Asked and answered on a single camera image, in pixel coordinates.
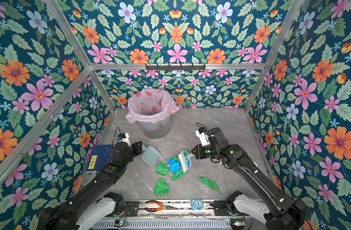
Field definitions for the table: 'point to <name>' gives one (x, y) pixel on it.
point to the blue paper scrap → (175, 166)
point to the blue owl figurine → (197, 204)
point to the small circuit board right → (238, 223)
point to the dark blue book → (99, 156)
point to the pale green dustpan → (150, 156)
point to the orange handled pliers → (156, 210)
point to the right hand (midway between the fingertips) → (191, 150)
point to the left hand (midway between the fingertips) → (143, 139)
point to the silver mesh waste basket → (157, 130)
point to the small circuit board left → (122, 223)
